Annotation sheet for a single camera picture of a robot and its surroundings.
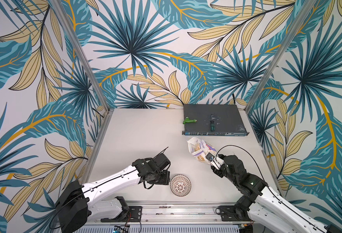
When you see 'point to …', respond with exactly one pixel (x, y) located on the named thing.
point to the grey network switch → (228, 120)
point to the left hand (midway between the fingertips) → (164, 182)
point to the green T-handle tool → (187, 120)
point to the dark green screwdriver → (212, 124)
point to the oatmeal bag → (198, 148)
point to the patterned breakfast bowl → (180, 185)
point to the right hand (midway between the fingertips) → (209, 159)
